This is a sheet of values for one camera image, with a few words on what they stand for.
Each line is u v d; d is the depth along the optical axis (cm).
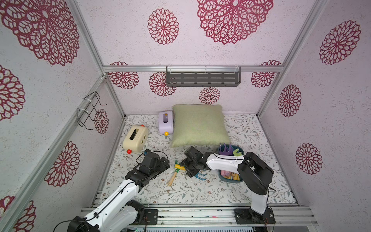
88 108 78
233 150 90
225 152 90
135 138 95
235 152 88
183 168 82
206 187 84
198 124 100
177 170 90
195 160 71
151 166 64
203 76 95
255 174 50
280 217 76
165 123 103
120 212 59
